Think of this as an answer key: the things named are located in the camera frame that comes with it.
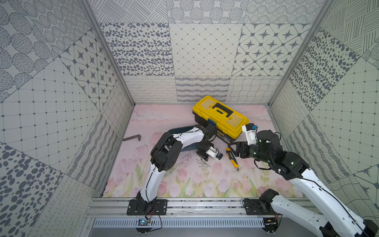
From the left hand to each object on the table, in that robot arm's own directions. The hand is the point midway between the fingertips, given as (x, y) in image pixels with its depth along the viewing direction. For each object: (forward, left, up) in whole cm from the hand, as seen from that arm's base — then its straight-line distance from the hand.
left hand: (209, 152), depth 93 cm
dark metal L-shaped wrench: (+10, +49, +1) cm, 50 cm away
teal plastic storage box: (+3, +12, 0) cm, 12 cm away
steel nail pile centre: (-8, +4, -1) cm, 9 cm away
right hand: (-9, -10, +23) cm, 27 cm away
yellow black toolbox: (+11, -12, +16) cm, 23 cm away
